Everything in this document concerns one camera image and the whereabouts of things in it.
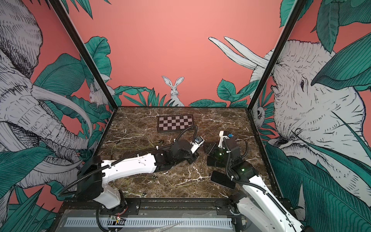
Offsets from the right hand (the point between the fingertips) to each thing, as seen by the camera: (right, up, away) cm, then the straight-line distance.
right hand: (202, 141), depth 73 cm
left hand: (-1, -3, +2) cm, 4 cm away
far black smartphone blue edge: (+2, -1, -10) cm, 10 cm away
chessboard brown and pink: (-18, +9, +34) cm, 40 cm away
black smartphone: (+4, -8, -8) cm, 12 cm away
